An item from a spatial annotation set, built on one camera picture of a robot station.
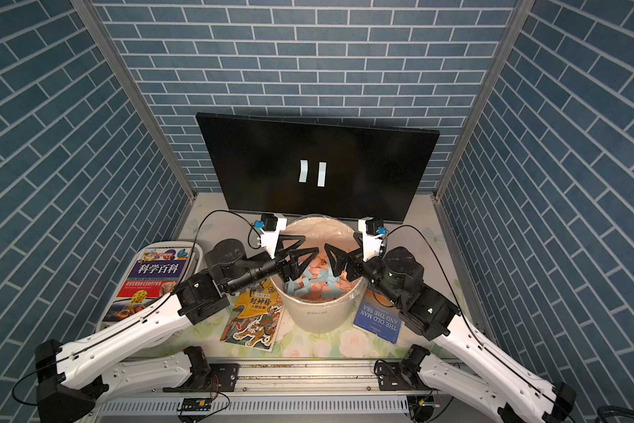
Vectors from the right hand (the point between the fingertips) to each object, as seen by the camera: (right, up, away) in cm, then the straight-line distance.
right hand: (344, 242), depth 64 cm
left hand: (-6, -1, -3) cm, 7 cm away
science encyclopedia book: (-59, -12, +19) cm, 63 cm away
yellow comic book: (-28, -26, +20) cm, 43 cm away
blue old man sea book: (+12, -26, +21) cm, 35 cm away
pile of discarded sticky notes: (-7, -14, +17) cm, 23 cm away
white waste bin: (-6, -13, -5) cm, 15 cm away
